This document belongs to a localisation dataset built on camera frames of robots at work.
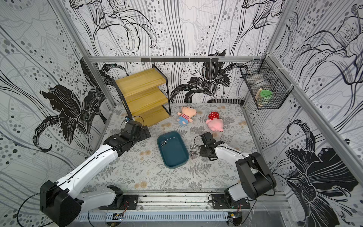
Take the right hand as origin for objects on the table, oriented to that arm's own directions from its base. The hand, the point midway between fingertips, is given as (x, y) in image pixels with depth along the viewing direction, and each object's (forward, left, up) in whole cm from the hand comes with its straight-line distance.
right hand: (206, 150), depth 93 cm
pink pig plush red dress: (+16, -6, +10) cm, 20 cm away
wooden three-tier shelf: (+35, +43, +18) cm, 58 cm away
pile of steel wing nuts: (+5, +29, +2) cm, 29 cm away
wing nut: (-3, +9, +2) cm, 10 cm away
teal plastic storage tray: (0, +22, +3) cm, 22 cm away
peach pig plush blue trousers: (+25, +13, +9) cm, 29 cm away
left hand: (+2, +38, +18) cm, 42 cm away
